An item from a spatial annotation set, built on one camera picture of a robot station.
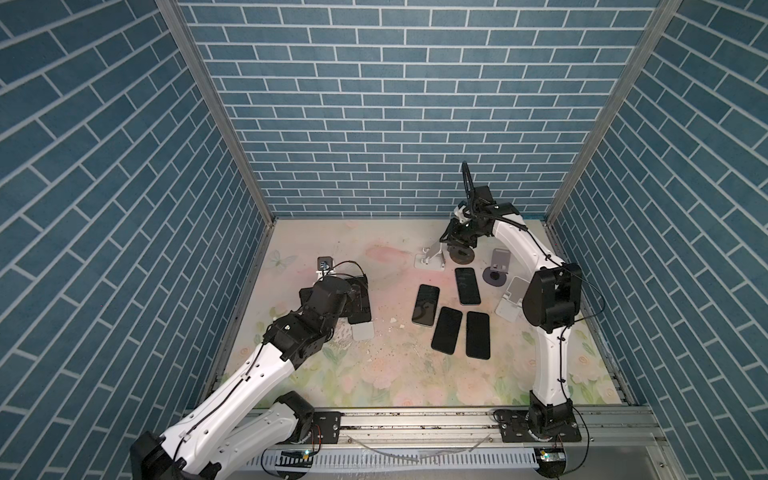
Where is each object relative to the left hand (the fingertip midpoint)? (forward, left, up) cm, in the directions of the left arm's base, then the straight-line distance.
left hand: (341, 288), depth 76 cm
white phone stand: (-3, -5, -19) cm, 20 cm away
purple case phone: (+13, -39, -20) cm, 46 cm away
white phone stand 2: (+21, -27, -15) cm, 37 cm away
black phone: (-4, -40, -21) cm, 45 cm away
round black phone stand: (+26, -39, -18) cm, 50 cm away
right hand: (+22, -29, -5) cm, 37 cm away
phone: (+7, -24, -22) cm, 33 cm away
